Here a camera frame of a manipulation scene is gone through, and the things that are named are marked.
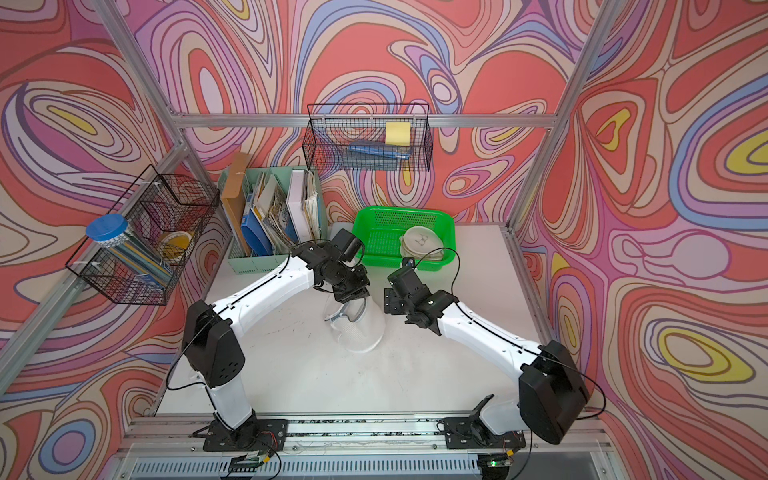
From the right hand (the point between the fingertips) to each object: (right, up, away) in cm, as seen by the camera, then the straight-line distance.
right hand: (402, 303), depth 84 cm
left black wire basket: (-63, +25, -6) cm, 68 cm away
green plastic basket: (-7, +24, +38) cm, 45 cm away
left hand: (-7, +3, -3) cm, 8 cm away
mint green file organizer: (-54, +10, +19) cm, 58 cm away
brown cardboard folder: (-50, +37, +4) cm, 63 cm away
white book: (-32, +29, +7) cm, 44 cm away
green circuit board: (-39, -37, -12) cm, 56 cm away
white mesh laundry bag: (-12, -5, -6) cm, 14 cm away
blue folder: (-46, +20, +9) cm, 51 cm away
